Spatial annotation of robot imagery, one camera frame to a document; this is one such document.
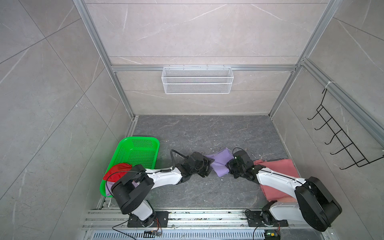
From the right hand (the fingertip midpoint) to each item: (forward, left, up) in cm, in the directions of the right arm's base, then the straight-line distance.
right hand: (223, 162), depth 90 cm
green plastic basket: (+14, +55, -7) cm, 57 cm away
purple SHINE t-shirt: (+3, +1, +1) cm, 3 cm away
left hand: (-2, +5, +8) cm, 10 cm away
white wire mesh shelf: (+49, +15, +26) cm, 58 cm away
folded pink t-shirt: (-4, -37, 0) cm, 37 cm away
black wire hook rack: (-8, -49, +28) cm, 57 cm away
